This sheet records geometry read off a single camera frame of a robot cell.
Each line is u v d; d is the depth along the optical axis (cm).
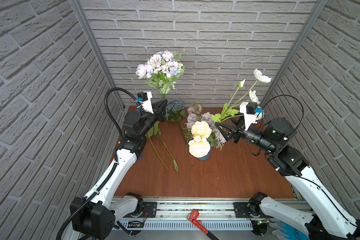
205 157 91
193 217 71
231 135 48
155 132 81
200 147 49
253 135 48
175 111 107
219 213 74
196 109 114
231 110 55
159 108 58
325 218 39
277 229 68
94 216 38
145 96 56
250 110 45
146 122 57
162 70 53
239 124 49
